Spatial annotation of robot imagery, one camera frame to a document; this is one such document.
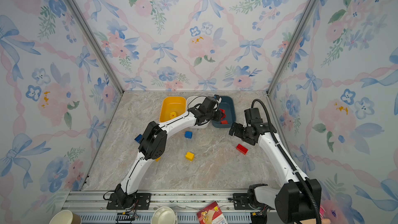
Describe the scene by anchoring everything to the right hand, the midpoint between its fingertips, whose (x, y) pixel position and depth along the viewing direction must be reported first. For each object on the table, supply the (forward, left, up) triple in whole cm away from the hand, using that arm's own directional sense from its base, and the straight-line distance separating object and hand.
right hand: (237, 133), depth 83 cm
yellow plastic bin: (+27, +41, -11) cm, 50 cm away
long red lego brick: (-3, -4, -12) cm, 14 cm away
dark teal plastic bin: (+31, +1, -12) cm, 33 cm away
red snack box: (-35, +14, -9) cm, 39 cm away
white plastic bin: (+12, +24, +12) cm, 29 cm away
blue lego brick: (+1, +57, -11) cm, 58 cm away
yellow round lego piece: (+19, +38, -10) cm, 44 cm away
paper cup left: (-38, +74, -5) cm, 83 cm away
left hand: (+15, +6, -2) cm, 16 cm away
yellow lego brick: (-8, +25, -12) cm, 29 cm away
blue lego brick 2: (+6, +27, -13) cm, 31 cm away
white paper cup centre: (-36, +36, -14) cm, 52 cm away
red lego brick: (+15, +4, -11) cm, 19 cm away
